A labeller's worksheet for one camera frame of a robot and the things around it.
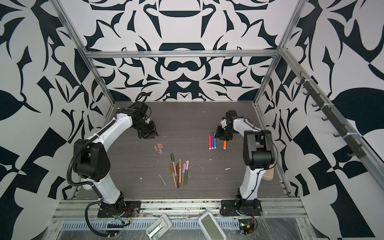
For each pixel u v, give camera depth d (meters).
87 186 0.79
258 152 0.52
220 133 0.89
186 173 0.85
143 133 0.78
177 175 0.84
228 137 0.89
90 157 0.47
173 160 0.90
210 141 0.97
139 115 0.70
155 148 0.95
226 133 0.85
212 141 0.99
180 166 0.88
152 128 0.78
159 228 0.68
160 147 0.94
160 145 0.96
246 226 0.71
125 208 0.73
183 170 0.86
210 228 0.66
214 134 1.01
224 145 0.96
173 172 0.85
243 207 0.68
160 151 0.94
